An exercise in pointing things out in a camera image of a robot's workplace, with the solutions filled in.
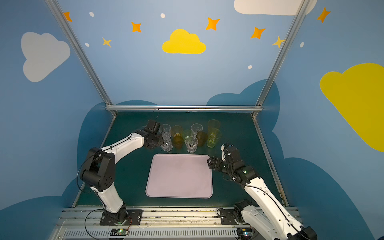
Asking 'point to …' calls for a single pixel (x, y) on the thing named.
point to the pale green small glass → (187, 133)
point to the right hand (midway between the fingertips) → (215, 160)
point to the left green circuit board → (119, 232)
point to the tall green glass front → (213, 135)
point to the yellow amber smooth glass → (176, 130)
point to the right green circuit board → (244, 232)
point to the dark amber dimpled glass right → (202, 137)
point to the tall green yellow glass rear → (213, 123)
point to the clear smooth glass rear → (195, 128)
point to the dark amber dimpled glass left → (178, 142)
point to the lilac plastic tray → (180, 176)
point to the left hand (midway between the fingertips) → (162, 141)
